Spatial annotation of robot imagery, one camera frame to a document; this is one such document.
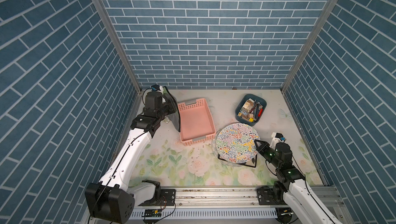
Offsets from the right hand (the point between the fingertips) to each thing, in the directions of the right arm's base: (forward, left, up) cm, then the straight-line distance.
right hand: (255, 141), depth 83 cm
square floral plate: (-10, +1, -7) cm, 12 cm away
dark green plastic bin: (+27, -1, -6) cm, 28 cm away
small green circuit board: (-35, +49, -12) cm, 62 cm away
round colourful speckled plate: (0, +10, -4) cm, 11 cm away
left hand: (+9, +42, +19) cm, 47 cm away
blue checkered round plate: (-5, +21, -8) cm, 23 cm away
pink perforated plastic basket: (+15, +35, -9) cm, 39 cm away
